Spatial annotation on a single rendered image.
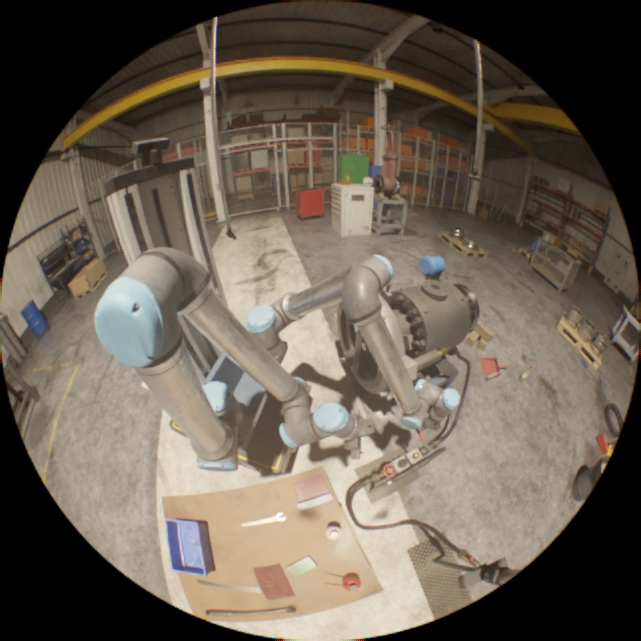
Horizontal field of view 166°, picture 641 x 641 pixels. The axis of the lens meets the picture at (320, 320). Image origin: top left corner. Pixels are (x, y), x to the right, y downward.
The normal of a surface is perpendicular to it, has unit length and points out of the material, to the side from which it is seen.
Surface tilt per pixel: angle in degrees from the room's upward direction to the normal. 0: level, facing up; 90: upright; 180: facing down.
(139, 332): 83
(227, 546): 0
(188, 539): 0
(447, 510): 0
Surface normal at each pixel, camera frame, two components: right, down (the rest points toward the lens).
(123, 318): 0.22, 0.54
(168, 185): 0.98, 0.13
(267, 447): -0.02, -0.76
